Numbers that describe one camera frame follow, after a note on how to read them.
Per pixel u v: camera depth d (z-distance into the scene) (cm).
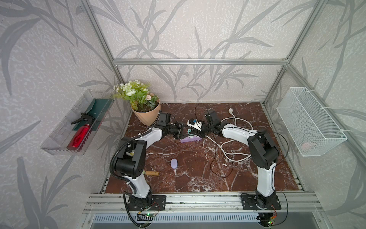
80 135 60
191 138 96
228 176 83
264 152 52
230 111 112
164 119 75
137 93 87
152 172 83
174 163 86
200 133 83
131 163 48
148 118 94
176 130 82
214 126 75
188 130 91
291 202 75
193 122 79
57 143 58
